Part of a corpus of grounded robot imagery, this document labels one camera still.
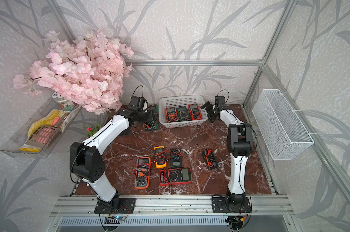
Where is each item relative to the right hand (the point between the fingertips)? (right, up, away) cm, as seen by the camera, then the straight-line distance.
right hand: (202, 109), depth 104 cm
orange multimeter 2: (-37, -37, -23) cm, 57 cm away
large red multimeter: (-18, -39, -23) cm, 49 cm away
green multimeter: (-31, -5, -24) cm, 39 cm away
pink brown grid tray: (-74, -13, -43) cm, 87 cm away
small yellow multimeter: (-28, -30, -17) cm, 44 cm away
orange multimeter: (-23, -4, +4) cm, 24 cm away
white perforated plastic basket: (-27, +7, +20) cm, 34 cm away
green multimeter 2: (-15, -3, +7) cm, 17 cm away
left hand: (-32, -5, -15) cm, 36 cm away
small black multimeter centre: (-18, -31, -17) cm, 40 cm away
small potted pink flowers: (-68, -14, -21) cm, 72 cm away
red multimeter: (-6, -2, +4) cm, 7 cm away
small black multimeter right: (+2, -31, -17) cm, 35 cm away
